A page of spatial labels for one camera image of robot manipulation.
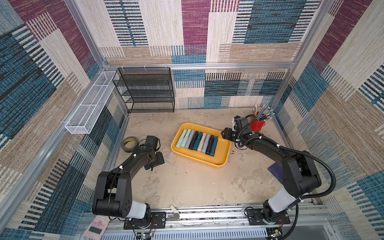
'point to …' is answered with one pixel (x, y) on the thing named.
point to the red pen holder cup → (257, 125)
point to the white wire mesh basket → (84, 119)
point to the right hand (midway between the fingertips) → (226, 135)
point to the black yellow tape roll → (129, 143)
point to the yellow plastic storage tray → (222, 156)
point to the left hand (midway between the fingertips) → (158, 161)
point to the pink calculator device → (96, 228)
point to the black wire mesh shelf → (146, 89)
